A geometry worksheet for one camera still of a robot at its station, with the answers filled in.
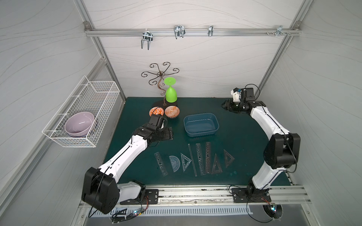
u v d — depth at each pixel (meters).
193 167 0.84
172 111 1.11
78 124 0.62
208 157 0.88
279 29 0.77
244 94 0.70
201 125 1.07
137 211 0.69
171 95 0.93
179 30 0.76
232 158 0.87
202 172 0.82
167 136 0.73
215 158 0.87
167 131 0.73
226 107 0.82
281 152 0.48
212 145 0.96
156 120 0.63
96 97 0.78
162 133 0.70
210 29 0.72
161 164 0.86
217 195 0.75
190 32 0.80
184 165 0.84
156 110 1.10
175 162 0.86
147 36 0.78
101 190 0.39
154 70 0.97
